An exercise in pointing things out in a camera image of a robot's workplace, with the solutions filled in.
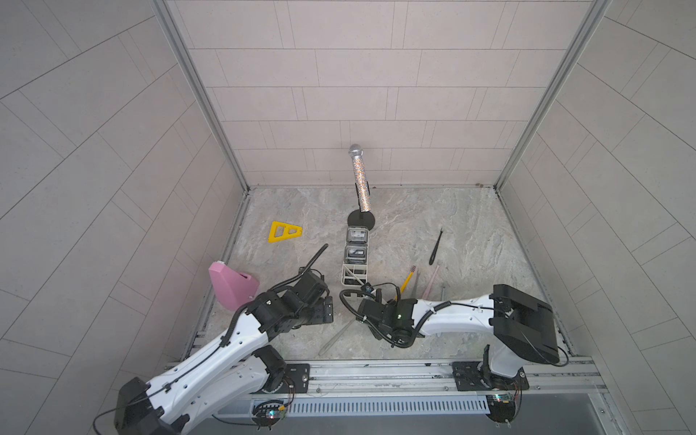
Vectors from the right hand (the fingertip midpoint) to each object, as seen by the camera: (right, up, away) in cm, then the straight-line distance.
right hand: (376, 322), depth 83 cm
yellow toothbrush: (+9, +9, +5) cm, 14 cm away
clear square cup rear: (-6, +25, +18) cm, 32 cm away
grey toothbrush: (-12, -2, -5) cm, 13 cm away
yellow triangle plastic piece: (-36, +27, +18) cm, 49 cm away
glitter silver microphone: (-6, +54, +3) cm, 55 cm away
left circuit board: (-28, -15, -18) cm, 36 cm away
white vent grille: (-21, -15, -16) cm, 30 cm away
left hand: (-15, +6, -7) cm, 18 cm away
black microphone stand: (-6, +32, +19) cm, 37 cm away
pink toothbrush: (+17, +9, +4) cm, 19 cm away
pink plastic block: (-41, +13, -8) cm, 44 cm away
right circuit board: (+32, -16, -14) cm, 38 cm away
